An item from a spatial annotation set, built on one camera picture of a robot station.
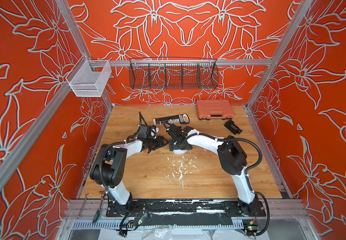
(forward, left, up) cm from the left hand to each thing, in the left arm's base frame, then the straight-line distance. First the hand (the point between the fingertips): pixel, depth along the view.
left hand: (165, 142), depth 93 cm
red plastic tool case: (+32, -35, 0) cm, 47 cm away
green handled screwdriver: (-40, +30, -5) cm, 50 cm away
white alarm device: (-6, -9, -1) cm, 11 cm away
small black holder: (+17, -47, -3) cm, 49 cm away
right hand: (-1, -7, -2) cm, 7 cm away
